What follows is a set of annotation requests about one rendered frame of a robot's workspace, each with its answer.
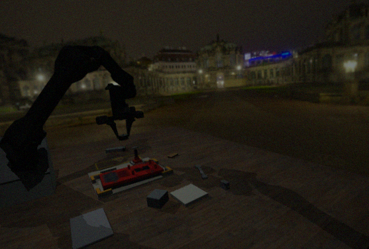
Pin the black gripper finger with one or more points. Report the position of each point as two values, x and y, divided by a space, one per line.
129 123
113 126

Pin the black wheel with grey hub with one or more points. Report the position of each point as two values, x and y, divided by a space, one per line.
123 137

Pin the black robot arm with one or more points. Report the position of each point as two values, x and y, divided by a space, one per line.
21 139

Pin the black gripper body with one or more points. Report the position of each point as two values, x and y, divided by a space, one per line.
100 120

